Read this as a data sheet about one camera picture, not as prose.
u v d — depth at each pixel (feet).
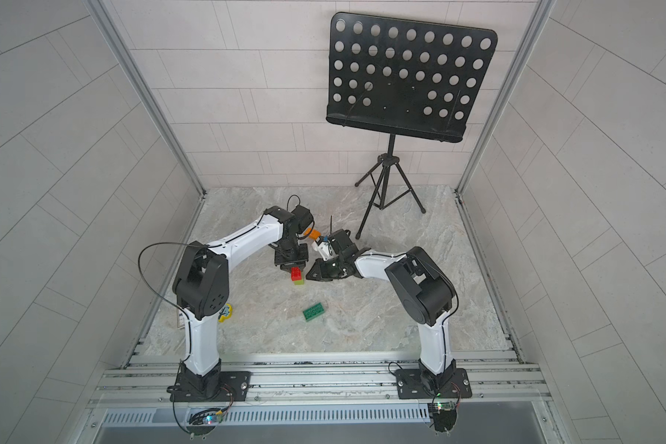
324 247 2.82
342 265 2.41
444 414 2.23
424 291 1.65
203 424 2.15
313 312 2.76
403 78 2.25
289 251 2.47
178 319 2.65
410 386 2.32
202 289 1.64
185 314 1.75
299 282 2.91
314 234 2.73
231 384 2.33
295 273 2.77
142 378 2.41
